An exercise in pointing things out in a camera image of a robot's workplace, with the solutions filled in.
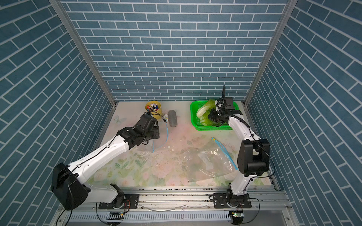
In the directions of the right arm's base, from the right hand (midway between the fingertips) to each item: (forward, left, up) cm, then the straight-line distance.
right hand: (209, 116), depth 92 cm
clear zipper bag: (-25, +27, -16) cm, 40 cm away
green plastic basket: (+17, +11, -9) cm, 22 cm away
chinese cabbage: (-3, +2, -2) cm, 5 cm away
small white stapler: (+8, +32, -13) cm, 36 cm away
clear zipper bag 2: (-23, -1, -17) cm, 29 cm away
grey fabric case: (+8, +27, -14) cm, 32 cm away
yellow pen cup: (+7, +39, -4) cm, 40 cm away
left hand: (-16, +29, +2) cm, 33 cm away
